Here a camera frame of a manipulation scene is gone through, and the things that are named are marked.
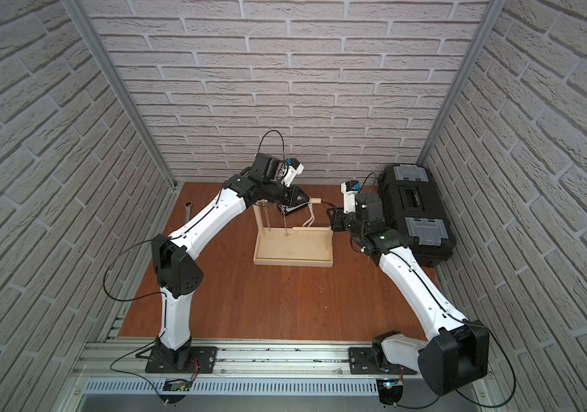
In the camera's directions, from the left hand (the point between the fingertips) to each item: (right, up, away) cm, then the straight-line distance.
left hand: (313, 196), depth 80 cm
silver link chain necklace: (-16, -6, +10) cm, 20 cm away
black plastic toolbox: (+37, -3, +10) cm, 38 cm away
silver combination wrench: (-54, -5, +30) cm, 62 cm away
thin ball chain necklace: (-10, -13, +20) cm, 26 cm away
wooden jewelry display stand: (-6, -19, +18) cm, 27 cm away
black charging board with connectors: (-9, -4, +30) cm, 31 cm away
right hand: (+7, -4, -1) cm, 8 cm away
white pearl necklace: (0, -7, +8) cm, 10 cm away
